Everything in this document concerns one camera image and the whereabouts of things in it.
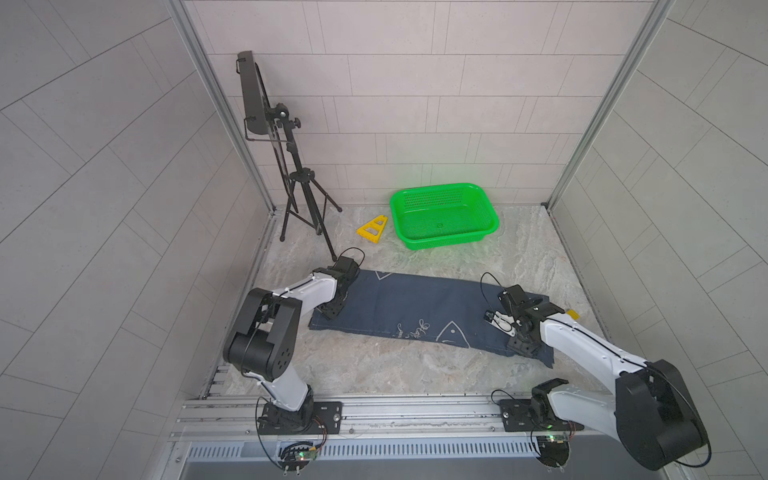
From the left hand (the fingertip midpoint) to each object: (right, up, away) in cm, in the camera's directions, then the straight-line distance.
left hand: (323, 302), depth 93 cm
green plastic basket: (+41, +29, +23) cm, 55 cm away
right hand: (+61, -7, -6) cm, 62 cm away
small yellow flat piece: (+77, -3, -3) cm, 77 cm away
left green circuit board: (+1, -27, -28) cm, 39 cm away
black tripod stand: (-7, +32, +1) cm, 33 cm away
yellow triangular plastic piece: (+16, +25, +19) cm, 35 cm away
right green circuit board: (+60, -28, -25) cm, 70 cm away
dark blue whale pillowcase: (+34, -1, -3) cm, 34 cm away
